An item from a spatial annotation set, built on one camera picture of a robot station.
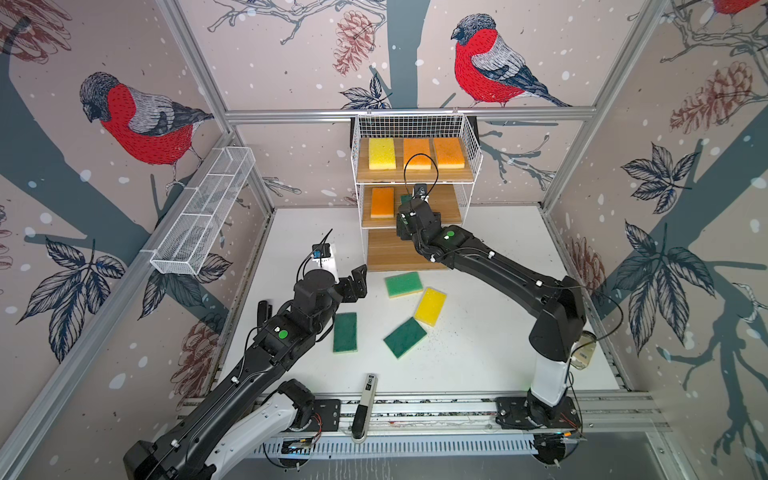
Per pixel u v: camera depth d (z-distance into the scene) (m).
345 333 0.86
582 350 0.80
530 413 0.66
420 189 0.69
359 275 0.64
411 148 0.76
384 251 1.05
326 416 0.73
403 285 0.98
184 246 0.71
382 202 0.89
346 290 0.63
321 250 0.60
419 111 0.95
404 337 0.85
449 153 0.74
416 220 0.61
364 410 0.70
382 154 0.74
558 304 0.48
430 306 0.94
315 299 0.52
